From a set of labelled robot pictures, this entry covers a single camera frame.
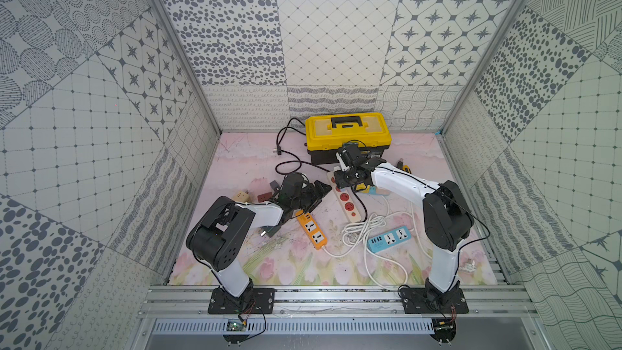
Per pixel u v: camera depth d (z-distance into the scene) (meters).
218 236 0.47
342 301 0.75
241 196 0.93
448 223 0.50
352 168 0.75
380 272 0.80
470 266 0.79
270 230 0.84
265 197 0.96
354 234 0.86
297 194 0.73
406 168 1.05
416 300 0.74
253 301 0.73
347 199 0.94
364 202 0.96
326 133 0.98
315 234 0.86
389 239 0.84
